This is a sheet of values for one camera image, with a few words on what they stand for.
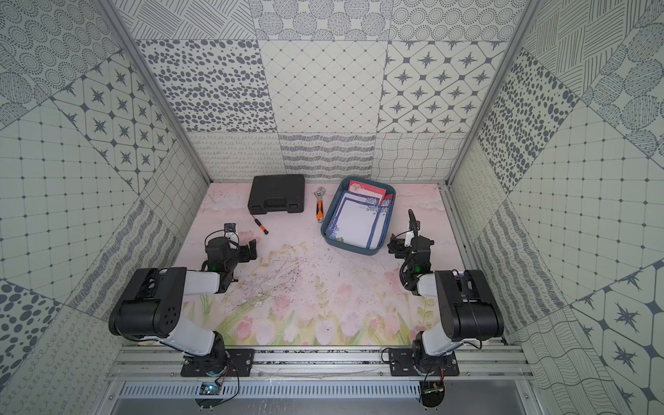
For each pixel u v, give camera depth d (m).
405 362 0.74
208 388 0.72
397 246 0.85
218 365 0.68
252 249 0.88
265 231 1.04
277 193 1.09
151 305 0.47
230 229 0.83
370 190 1.15
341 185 1.14
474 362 0.77
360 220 1.05
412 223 0.79
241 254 0.82
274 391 0.70
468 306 0.47
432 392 0.73
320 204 1.12
